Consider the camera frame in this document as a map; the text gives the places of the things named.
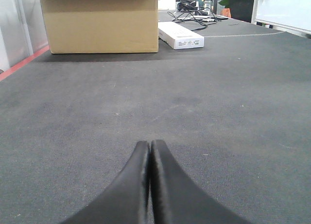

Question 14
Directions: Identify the black headset pile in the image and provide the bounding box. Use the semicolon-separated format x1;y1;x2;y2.
176;0;199;12

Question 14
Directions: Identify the flat white carton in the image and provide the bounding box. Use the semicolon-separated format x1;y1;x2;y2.
157;21;205;50

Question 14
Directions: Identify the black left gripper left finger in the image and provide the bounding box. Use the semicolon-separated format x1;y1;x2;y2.
60;140;150;224

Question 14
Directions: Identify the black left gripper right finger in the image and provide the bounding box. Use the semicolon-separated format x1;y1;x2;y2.
150;138;252;224

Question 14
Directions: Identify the potted green plant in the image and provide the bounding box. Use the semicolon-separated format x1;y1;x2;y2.
218;0;232;18

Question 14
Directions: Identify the black panel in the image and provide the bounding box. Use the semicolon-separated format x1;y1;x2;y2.
229;0;256;23

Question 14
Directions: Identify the whiteboard with white frame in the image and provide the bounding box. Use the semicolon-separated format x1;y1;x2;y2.
251;0;311;36

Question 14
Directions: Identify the black cable tangle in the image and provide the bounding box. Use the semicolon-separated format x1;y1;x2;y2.
167;7;229;32

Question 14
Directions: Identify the large brown cardboard box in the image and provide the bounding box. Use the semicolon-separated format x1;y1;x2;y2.
24;0;160;54

